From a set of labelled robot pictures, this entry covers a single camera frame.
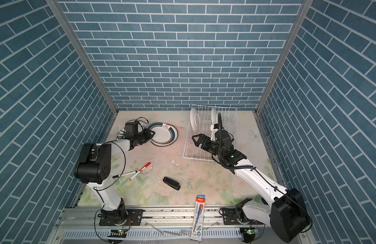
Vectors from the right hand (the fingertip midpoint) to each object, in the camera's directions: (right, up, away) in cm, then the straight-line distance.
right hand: (196, 138), depth 79 cm
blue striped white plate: (-53, 0, +29) cm, 60 cm away
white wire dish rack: (+7, +10, +18) cm, 21 cm away
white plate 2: (-1, +10, +20) cm, 22 cm away
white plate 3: (+12, +13, +20) cm, 27 cm away
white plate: (-21, 0, +26) cm, 34 cm away
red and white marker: (-37, -24, +8) cm, 45 cm away
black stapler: (-12, -25, +2) cm, 28 cm away
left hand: (-27, +2, +21) cm, 34 cm away
